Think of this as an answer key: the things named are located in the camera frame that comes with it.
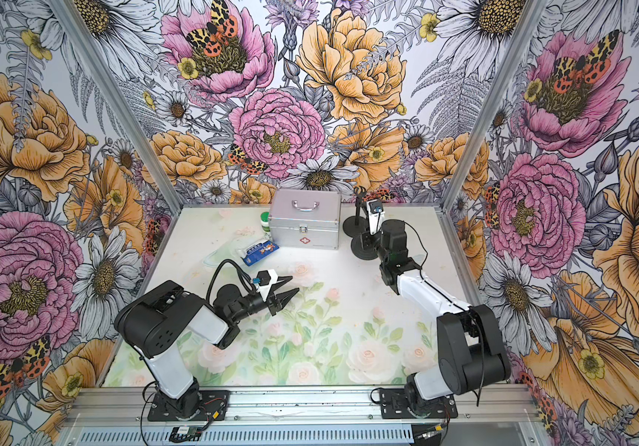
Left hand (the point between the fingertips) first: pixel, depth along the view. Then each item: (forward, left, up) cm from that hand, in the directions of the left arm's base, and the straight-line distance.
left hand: (295, 287), depth 86 cm
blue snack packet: (+19, +15, -7) cm, 25 cm away
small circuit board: (-35, +26, -10) cm, 45 cm away
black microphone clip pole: (+33, -22, +9) cm, 41 cm away
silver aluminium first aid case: (+30, -2, -2) cm, 30 cm away
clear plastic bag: (+22, +26, -10) cm, 35 cm away
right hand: (+16, -23, +11) cm, 30 cm away
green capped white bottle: (+29, +13, 0) cm, 32 cm away
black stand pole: (+34, -26, -9) cm, 44 cm away
